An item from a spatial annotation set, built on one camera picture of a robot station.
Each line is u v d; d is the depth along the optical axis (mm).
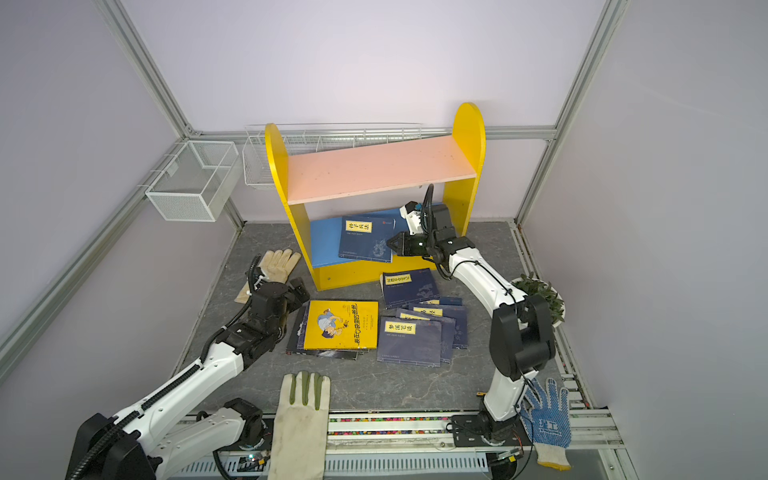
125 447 386
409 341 868
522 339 469
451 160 808
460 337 886
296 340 848
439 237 682
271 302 599
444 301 969
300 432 735
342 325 868
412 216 789
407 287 995
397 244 801
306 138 936
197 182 964
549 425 754
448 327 891
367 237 883
